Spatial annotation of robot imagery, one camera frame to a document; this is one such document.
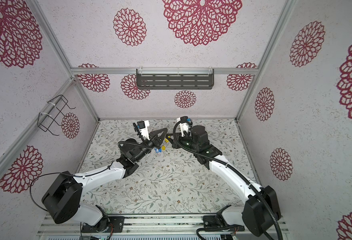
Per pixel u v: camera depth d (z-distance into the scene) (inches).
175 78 36.5
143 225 29.7
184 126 26.1
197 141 23.1
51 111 30.0
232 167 19.3
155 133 26.8
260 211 15.7
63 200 16.8
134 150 23.0
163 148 27.0
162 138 27.5
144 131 25.5
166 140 28.2
